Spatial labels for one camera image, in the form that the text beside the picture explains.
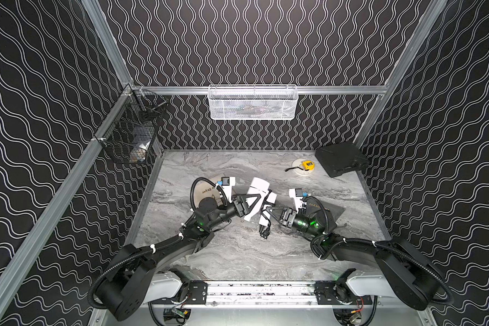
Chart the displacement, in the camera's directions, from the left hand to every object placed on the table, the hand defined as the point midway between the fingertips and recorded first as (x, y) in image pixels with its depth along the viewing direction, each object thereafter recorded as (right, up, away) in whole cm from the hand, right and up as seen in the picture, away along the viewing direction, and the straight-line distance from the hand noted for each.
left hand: (258, 194), depth 71 cm
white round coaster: (+25, +13, +43) cm, 51 cm away
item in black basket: (-48, +15, +12) cm, 52 cm away
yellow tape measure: (+29, +12, +39) cm, 50 cm away
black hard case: (+53, +16, +50) cm, 74 cm away
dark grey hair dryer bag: (+22, -5, -7) cm, 23 cm away
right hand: (+3, -6, +2) cm, 7 cm away
